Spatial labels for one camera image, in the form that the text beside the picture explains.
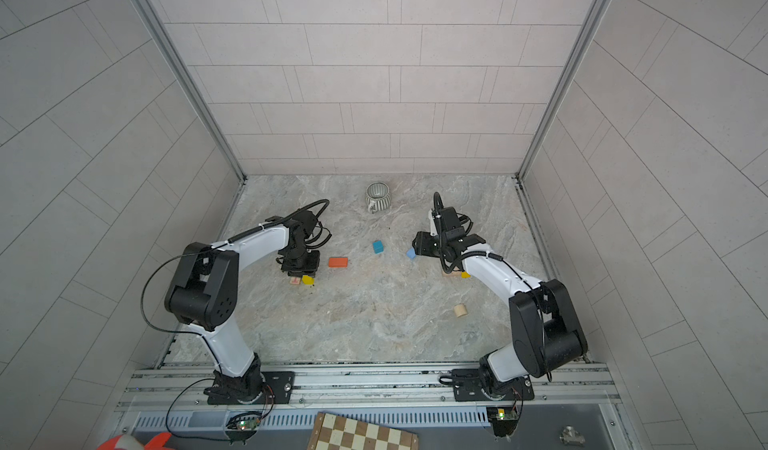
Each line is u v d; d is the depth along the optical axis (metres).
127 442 0.60
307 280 0.86
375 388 0.72
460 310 0.83
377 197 1.03
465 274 0.61
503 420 0.68
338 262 0.94
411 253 0.95
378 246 0.97
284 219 0.68
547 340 0.42
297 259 0.78
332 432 0.63
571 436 0.64
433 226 0.72
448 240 0.67
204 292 0.48
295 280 0.87
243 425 0.64
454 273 0.63
